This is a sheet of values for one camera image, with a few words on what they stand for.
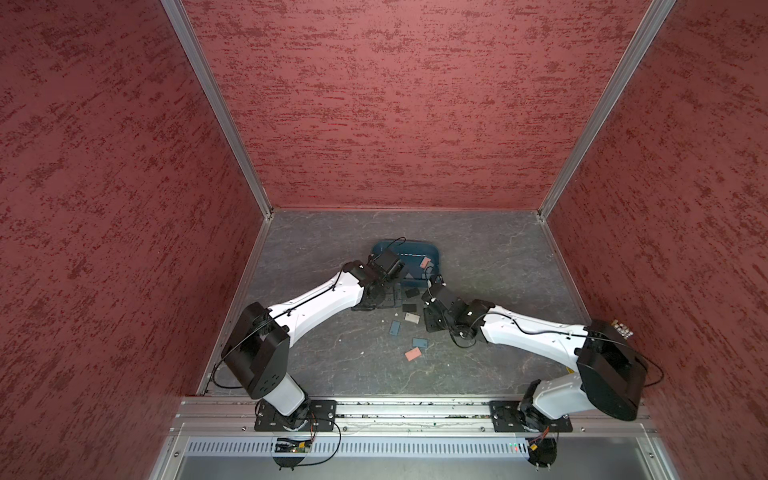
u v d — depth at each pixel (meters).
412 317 0.91
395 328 0.90
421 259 1.04
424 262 1.04
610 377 0.43
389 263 0.67
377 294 0.62
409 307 0.94
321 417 0.74
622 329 0.72
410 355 0.85
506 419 0.74
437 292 0.66
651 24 0.73
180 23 0.72
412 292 0.97
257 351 0.43
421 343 0.86
